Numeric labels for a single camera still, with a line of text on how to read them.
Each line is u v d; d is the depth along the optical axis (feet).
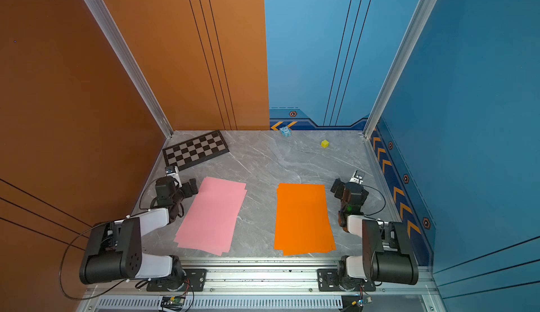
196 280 2.40
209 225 2.86
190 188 2.75
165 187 2.32
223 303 2.28
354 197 2.29
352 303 2.28
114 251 1.43
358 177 2.57
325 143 3.71
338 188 2.78
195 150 3.55
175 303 2.34
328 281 2.38
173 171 2.66
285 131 3.93
